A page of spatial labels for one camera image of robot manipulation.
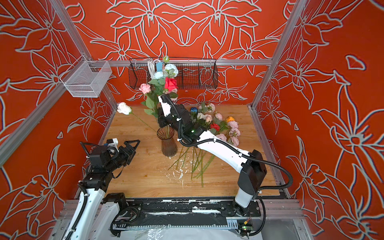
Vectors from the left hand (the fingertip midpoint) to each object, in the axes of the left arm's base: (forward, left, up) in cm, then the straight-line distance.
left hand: (138, 145), depth 75 cm
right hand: (+11, -9, +17) cm, 22 cm away
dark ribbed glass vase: (+11, -13, -17) cm, 24 cm away
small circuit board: (-30, -56, -20) cm, 66 cm away
